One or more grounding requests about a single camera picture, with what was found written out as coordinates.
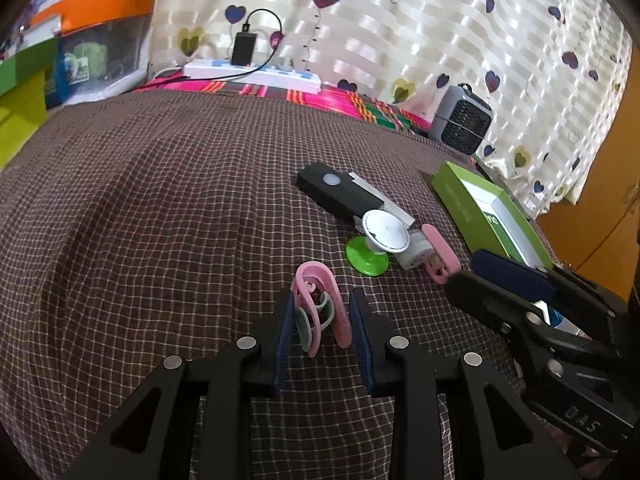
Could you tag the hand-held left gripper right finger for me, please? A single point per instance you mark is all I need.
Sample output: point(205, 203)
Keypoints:
point(362, 342)

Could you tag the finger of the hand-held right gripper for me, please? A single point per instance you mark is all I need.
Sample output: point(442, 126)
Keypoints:
point(515, 277)
point(490, 297)

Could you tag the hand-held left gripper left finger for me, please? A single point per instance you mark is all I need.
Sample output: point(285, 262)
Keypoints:
point(282, 342)

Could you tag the pink plastic clip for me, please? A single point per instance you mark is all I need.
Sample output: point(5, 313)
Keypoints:
point(340, 320)
point(440, 250)

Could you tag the green and white box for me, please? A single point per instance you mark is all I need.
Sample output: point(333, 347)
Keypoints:
point(470, 205)

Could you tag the black device with round sensor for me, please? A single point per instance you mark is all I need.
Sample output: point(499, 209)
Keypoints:
point(340, 195)

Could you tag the silver device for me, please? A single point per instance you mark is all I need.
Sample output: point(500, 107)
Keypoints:
point(372, 191)

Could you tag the white round container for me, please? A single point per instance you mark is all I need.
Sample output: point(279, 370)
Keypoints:
point(415, 259)

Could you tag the wooden cabinet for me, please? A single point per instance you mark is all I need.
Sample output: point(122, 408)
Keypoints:
point(600, 220)

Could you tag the black smartphone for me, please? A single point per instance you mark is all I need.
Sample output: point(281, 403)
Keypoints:
point(492, 172)

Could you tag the green suction cup white disc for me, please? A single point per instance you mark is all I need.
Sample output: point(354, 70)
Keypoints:
point(385, 230)

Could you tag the grey fan heater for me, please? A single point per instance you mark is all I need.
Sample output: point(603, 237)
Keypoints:
point(462, 122)

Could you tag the pink plaid blanket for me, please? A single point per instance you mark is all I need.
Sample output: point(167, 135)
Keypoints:
point(310, 97)

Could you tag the white power strip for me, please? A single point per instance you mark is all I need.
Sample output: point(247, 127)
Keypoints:
point(260, 77)

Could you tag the heart print curtain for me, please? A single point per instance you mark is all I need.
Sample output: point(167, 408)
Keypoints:
point(400, 25)

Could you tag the black charger plug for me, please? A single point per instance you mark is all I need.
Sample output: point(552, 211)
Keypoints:
point(245, 50)

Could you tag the green lidded shoebox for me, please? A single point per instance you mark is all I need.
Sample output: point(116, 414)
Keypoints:
point(20, 105)

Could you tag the orange-lidded storage bin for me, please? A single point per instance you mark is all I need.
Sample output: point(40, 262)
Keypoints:
point(100, 35)

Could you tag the small white box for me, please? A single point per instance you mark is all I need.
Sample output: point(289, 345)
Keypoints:
point(42, 30)

